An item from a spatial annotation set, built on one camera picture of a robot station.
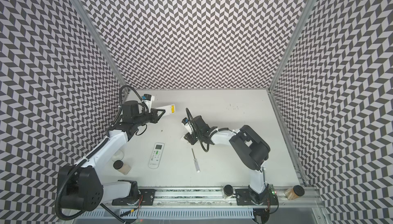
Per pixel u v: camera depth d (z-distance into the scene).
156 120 0.74
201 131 0.73
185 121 0.82
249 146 0.51
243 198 0.74
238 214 0.69
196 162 0.83
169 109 0.85
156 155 0.84
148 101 0.74
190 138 0.81
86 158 0.44
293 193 0.68
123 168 0.74
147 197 0.72
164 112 0.81
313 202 0.74
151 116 0.72
